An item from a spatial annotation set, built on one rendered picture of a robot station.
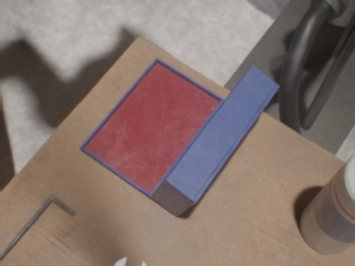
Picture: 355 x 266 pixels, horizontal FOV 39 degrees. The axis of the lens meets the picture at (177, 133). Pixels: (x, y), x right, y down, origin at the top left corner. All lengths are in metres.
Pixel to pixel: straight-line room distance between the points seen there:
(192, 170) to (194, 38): 0.81
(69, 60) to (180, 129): 0.67
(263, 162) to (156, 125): 0.14
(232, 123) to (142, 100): 0.17
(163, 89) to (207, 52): 0.60
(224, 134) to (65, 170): 0.22
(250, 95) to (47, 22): 0.88
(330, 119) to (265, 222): 0.63
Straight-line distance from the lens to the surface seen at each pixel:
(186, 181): 0.49
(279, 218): 0.62
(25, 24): 1.36
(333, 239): 0.55
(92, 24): 1.32
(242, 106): 0.53
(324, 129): 1.20
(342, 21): 1.04
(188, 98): 0.66
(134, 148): 0.63
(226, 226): 0.60
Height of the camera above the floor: 1.06
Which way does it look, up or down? 66 degrees down
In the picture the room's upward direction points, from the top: straight up
